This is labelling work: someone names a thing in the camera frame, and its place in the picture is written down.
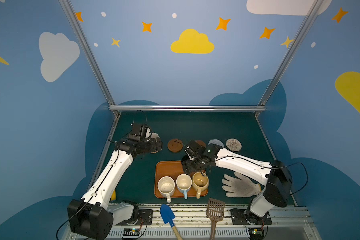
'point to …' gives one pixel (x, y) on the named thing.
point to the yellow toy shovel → (113, 196)
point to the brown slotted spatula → (215, 212)
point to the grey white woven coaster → (216, 142)
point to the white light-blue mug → (183, 183)
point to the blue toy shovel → (167, 215)
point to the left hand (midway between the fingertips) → (154, 144)
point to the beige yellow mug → (200, 182)
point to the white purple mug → (154, 135)
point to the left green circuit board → (131, 232)
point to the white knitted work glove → (240, 187)
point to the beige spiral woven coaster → (233, 144)
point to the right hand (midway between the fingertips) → (189, 167)
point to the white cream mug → (166, 186)
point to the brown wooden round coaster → (175, 145)
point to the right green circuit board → (256, 233)
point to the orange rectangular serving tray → (173, 168)
